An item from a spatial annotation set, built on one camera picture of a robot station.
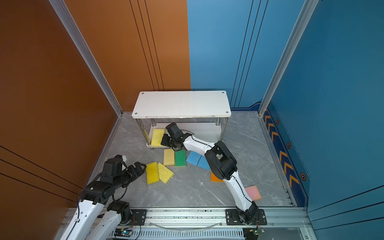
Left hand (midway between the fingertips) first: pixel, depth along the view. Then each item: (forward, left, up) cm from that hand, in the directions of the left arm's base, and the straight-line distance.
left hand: (141, 168), depth 77 cm
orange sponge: (-5, -37, +2) cm, 38 cm away
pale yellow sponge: (+13, -11, -11) cm, 20 cm away
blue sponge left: (+12, -27, -11) cm, 32 cm away
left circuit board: (-26, +6, -13) cm, 30 cm away
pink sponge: (-8, -60, -10) cm, 61 cm away
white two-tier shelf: (+19, -31, +22) cm, 43 cm away
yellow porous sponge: (+1, -10, -11) cm, 15 cm away
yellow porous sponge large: (+24, -3, -3) cm, 24 cm away
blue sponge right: (+8, -33, -11) cm, 36 cm away
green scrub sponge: (+12, -19, -10) cm, 24 cm away
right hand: (+19, -5, -4) cm, 21 cm away
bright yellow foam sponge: (+2, -3, -11) cm, 11 cm away
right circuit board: (-26, -55, -13) cm, 62 cm away
